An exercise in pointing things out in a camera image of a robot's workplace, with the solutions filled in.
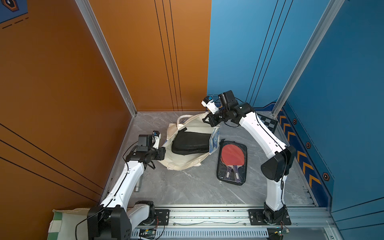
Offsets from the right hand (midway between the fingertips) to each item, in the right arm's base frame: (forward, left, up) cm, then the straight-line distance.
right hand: (206, 118), depth 81 cm
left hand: (-10, +26, -14) cm, 31 cm away
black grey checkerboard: (+17, -49, -24) cm, 57 cm away
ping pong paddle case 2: (-3, +12, -19) cm, 23 cm away
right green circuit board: (-48, -35, -28) cm, 65 cm away
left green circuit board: (-49, +28, -29) cm, 63 cm away
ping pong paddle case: (-13, -16, -25) cm, 33 cm away
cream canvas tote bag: (+8, +7, -13) cm, 17 cm away
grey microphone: (-28, +38, -25) cm, 54 cm away
